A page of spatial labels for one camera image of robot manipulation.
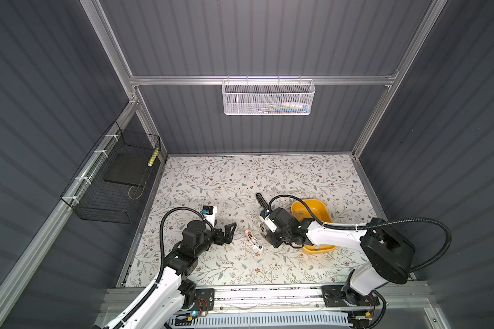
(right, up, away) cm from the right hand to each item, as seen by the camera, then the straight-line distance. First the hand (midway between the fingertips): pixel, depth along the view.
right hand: (270, 236), depth 88 cm
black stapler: (-3, +14, +11) cm, 18 cm away
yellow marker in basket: (-48, +34, -6) cm, 59 cm away
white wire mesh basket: (+2, +71, +30) cm, 77 cm away
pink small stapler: (-8, 0, -2) cm, 8 cm away
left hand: (-18, +7, -7) cm, 21 cm away
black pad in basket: (-55, +29, -9) cm, 63 cm away
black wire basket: (-59, +23, -16) cm, 65 cm away
